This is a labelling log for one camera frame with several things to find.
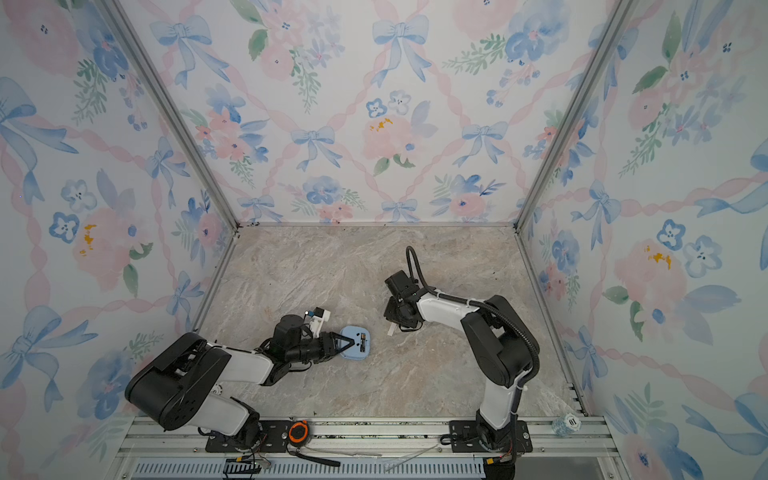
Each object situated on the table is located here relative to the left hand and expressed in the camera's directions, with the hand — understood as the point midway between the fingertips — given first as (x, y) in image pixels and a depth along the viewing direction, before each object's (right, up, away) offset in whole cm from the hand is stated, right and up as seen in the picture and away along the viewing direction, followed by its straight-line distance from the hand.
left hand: (353, 345), depth 85 cm
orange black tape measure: (-12, -18, -12) cm, 25 cm away
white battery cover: (+11, +3, +8) cm, 13 cm away
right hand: (+11, +7, +10) cm, 17 cm away
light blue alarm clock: (0, +3, +1) cm, 3 cm away
